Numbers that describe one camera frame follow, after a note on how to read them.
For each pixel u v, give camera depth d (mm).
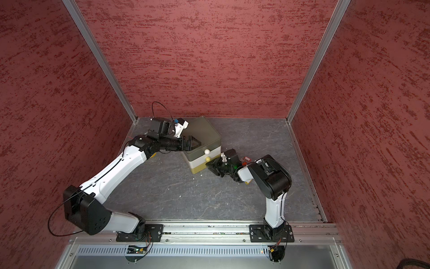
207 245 724
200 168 901
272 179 518
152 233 741
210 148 846
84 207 402
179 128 705
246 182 895
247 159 997
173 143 667
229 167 803
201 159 852
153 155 579
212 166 853
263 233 662
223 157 919
